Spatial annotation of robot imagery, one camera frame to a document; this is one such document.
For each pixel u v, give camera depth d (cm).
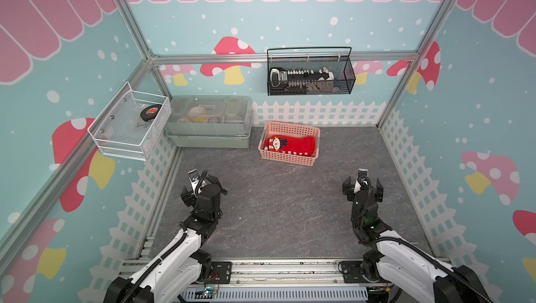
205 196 61
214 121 103
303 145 104
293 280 74
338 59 89
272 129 116
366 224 64
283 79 87
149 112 78
